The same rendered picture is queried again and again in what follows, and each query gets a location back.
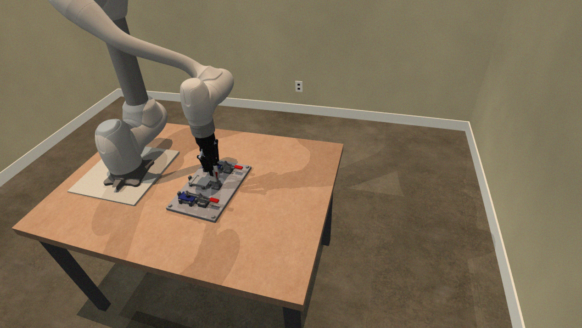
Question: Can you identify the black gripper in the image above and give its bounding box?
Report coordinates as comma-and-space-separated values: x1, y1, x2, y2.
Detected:
195, 133, 220, 182

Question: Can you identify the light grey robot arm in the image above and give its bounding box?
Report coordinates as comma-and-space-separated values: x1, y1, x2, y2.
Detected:
48, 0, 234, 191

